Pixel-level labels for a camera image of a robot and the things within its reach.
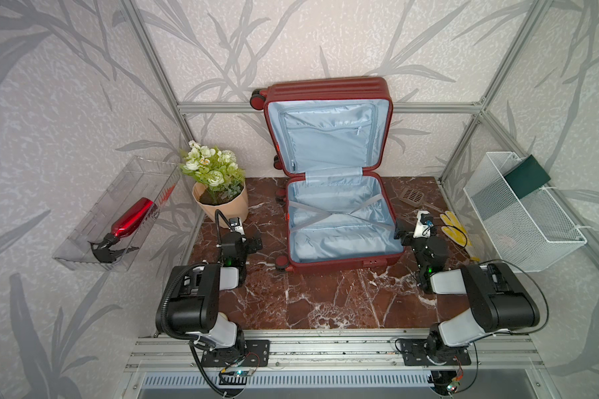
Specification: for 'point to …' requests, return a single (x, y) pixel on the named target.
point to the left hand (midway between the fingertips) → (245, 231)
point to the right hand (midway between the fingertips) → (410, 217)
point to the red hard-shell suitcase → (334, 140)
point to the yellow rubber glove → (454, 229)
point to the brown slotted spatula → (415, 198)
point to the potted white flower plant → (219, 181)
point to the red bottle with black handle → (126, 224)
